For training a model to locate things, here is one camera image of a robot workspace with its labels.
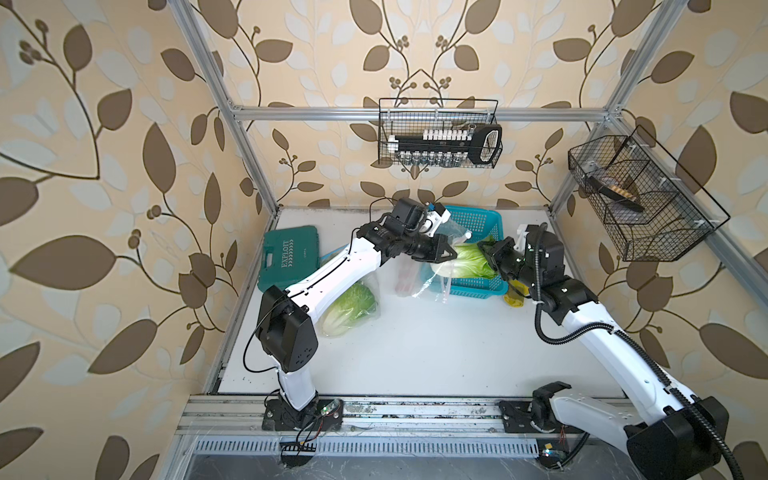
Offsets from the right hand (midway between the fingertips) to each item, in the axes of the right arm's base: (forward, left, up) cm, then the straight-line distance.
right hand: (475, 242), depth 76 cm
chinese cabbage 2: (-5, +2, -1) cm, 5 cm away
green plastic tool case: (+15, +58, -22) cm, 63 cm away
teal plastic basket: (+28, -8, -24) cm, 37 cm away
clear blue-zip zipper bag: (+5, +28, -25) cm, 38 cm away
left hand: (-3, +6, +1) cm, 7 cm away
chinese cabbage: (-8, +33, -18) cm, 38 cm away
